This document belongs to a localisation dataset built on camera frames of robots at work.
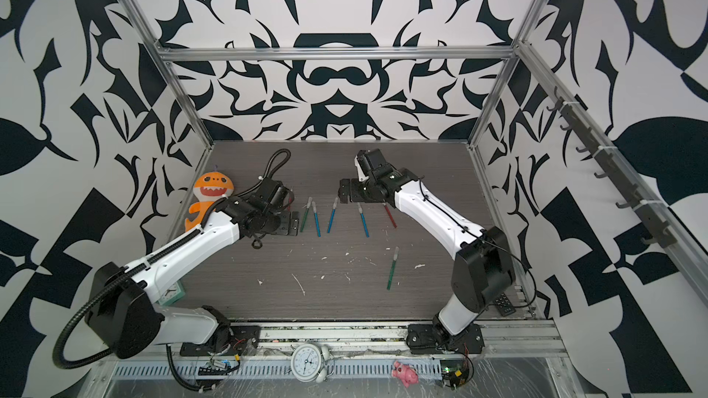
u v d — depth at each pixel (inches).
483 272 17.3
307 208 39.0
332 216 39.0
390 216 38.8
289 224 29.7
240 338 29.3
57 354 14.1
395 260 35.0
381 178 24.7
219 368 28.5
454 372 28.0
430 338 29.2
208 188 37.2
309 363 26.6
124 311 15.7
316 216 38.6
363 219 38.6
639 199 19.8
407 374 26.7
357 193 29.3
